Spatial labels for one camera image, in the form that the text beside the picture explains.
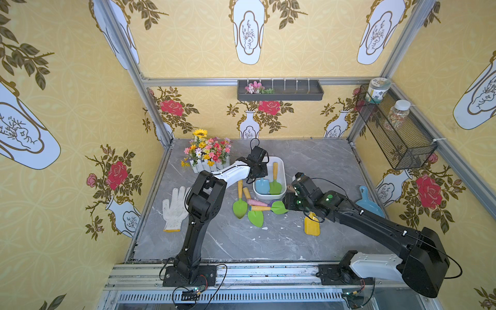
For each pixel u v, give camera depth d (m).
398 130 0.86
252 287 0.72
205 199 0.57
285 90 0.92
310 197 0.60
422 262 0.39
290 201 0.72
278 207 0.90
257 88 0.88
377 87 0.84
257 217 0.89
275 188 1.00
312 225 0.86
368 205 0.92
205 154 0.95
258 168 0.78
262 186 0.98
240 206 0.92
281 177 0.97
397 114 0.73
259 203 0.90
